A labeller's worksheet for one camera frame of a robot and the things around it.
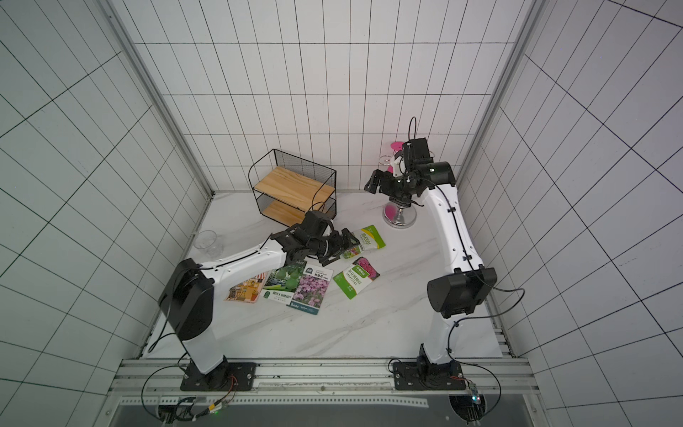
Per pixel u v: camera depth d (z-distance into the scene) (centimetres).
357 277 92
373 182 70
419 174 54
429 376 65
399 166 74
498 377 67
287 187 100
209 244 99
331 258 77
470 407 67
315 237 69
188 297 45
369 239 103
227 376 69
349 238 77
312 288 90
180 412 107
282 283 92
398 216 111
